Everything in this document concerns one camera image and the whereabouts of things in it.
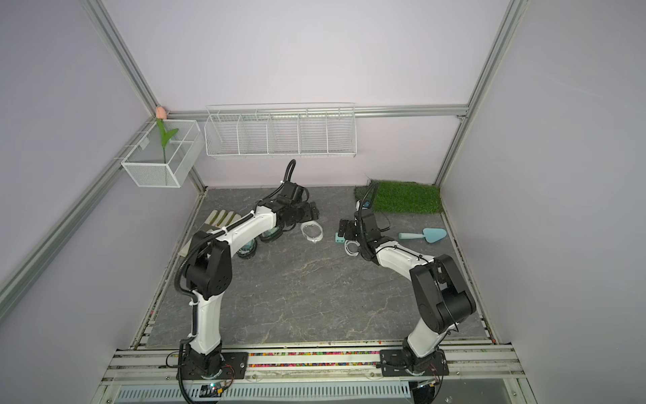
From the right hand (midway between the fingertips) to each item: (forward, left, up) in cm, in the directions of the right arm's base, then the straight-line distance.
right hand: (349, 220), depth 94 cm
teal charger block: (-2, +3, -10) cm, 11 cm away
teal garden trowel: (0, -34, -11) cm, 36 cm away
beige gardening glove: (+10, +57, -11) cm, 59 cm away
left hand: (+3, +14, 0) cm, 15 cm away
